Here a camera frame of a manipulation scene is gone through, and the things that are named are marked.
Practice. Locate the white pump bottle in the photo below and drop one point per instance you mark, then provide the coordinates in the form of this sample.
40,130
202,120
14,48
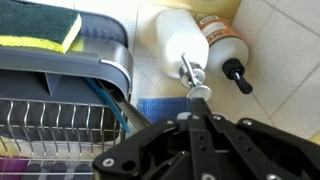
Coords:
181,40

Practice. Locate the blue cloth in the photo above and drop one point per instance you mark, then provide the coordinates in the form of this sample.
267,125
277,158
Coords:
160,108

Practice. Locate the blue utensil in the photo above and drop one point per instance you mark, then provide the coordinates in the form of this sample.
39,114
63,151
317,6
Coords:
106,100

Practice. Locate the metal utensil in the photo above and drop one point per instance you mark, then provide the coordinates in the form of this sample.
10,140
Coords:
133,115

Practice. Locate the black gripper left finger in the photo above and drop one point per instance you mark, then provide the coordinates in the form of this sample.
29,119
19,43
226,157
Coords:
200,133

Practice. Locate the green yellow sponge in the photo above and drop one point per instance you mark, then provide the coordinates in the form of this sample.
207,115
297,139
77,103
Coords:
36,23

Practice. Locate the orange label pump bottle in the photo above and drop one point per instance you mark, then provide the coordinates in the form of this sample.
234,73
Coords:
230,50

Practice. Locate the dotted grey drying mat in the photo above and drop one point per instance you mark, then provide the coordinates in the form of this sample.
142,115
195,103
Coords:
60,168

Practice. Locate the purple item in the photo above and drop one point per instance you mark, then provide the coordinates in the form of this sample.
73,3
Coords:
11,168

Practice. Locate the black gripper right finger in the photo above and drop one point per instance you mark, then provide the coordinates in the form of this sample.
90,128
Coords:
253,146

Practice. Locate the grey plastic drainer tray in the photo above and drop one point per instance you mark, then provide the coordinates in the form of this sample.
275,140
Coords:
100,56

